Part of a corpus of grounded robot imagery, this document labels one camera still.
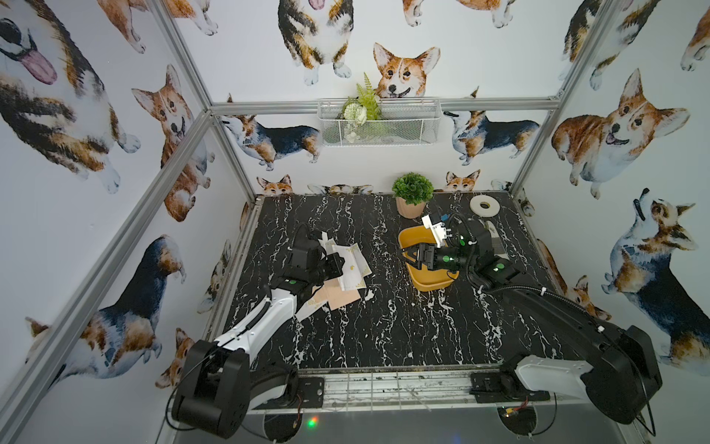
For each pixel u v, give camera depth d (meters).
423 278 0.91
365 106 0.82
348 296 0.90
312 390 0.74
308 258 0.65
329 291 0.92
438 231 0.69
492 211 1.16
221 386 0.40
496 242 1.06
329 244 1.04
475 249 0.58
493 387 0.73
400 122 0.93
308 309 0.88
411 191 1.00
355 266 0.88
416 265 0.65
